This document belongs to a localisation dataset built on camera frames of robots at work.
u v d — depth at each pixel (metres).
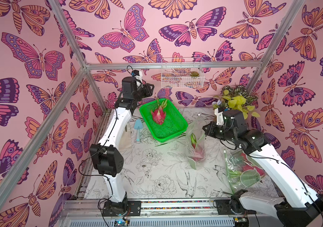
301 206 0.37
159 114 1.03
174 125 1.10
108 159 0.48
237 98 0.89
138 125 1.09
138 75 0.71
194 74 0.92
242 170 0.81
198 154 0.71
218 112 0.64
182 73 0.96
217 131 0.61
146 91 0.72
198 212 0.73
